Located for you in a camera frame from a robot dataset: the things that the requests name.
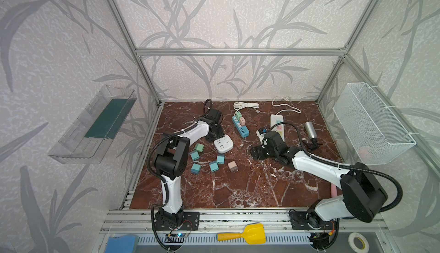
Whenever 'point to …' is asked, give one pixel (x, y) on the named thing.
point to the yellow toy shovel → (253, 233)
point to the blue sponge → (124, 244)
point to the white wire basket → (377, 137)
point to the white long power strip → (275, 119)
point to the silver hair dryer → (312, 134)
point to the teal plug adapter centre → (220, 159)
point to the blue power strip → (242, 130)
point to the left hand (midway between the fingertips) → (222, 130)
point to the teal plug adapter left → (195, 155)
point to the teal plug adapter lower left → (195, 169)
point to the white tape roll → (352, 244)
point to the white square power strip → (224, 144)
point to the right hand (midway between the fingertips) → (256, 143)
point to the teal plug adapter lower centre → (213, 166)
